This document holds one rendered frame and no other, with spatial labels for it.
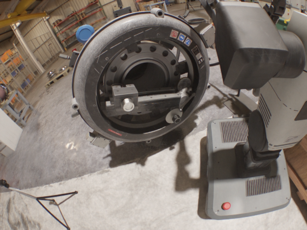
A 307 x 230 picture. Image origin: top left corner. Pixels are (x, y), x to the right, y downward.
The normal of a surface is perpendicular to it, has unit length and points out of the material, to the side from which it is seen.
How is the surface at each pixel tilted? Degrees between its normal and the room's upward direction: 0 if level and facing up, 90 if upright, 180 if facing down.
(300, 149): 90
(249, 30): 30
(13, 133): 90
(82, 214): 0
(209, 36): 90
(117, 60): 90
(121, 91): 25
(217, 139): 0
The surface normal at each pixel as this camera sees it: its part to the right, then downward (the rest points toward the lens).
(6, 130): 0.92, -0.39
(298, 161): -0.89, 0.46
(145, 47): 0.36, 0.62
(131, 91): 0.11, -0.77
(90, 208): -0.29, -0.63
